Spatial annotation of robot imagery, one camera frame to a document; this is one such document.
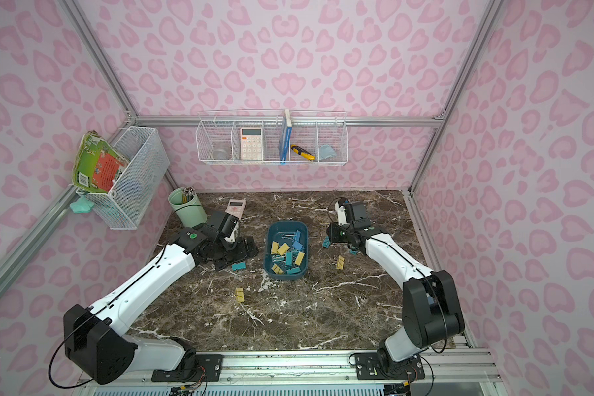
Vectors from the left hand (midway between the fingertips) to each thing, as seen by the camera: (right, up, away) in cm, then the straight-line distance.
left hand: (248, 250), depth 80 cm
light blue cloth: (+27, +37, +20) cm, 50 cm away
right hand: (+27, +6, +9) cm, 30 cm away
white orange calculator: (-2, +38, +13) cm, 40 cm away
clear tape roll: (-14, +35, +15) cm, 41 cm away
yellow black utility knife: (+18, +36, +17) cm, 43 cm away
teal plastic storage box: (+11, -3, +17) cm, 21 cm away
